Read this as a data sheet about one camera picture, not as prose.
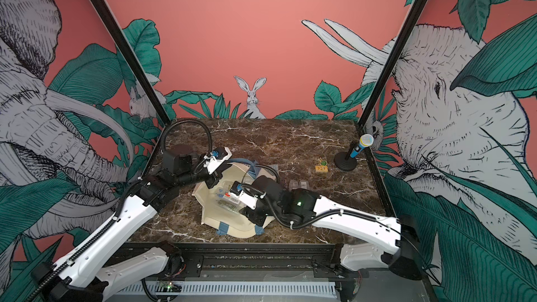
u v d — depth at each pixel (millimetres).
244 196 570
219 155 582
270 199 491
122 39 859
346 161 1022
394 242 400
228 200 875
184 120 486
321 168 1009
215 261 765
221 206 838
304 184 936
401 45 867
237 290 701
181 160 523
